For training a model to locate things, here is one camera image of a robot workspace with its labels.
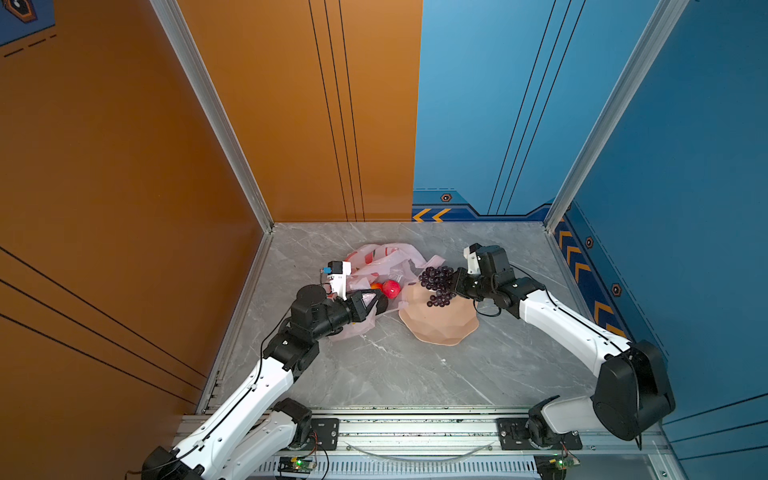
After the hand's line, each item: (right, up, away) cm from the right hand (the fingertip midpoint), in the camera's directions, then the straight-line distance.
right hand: (441, 282), depth 84 cm
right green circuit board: (+26, -41, -14) cm, 51 cm away
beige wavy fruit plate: (+2, -14, +7) cm, 16 cm away
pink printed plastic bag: (-17, +6, +1) cm, 18 cm away
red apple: (-14, -3, +10) cm, 18 cm away
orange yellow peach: (-19, -3, +13) cm, 23 cm away
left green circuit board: (-37, -42, -13) cm, 58 cm away
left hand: (-16, -1, -13) cm, 21 cm away
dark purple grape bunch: (-1, +1, -1) cm, 1 cm away
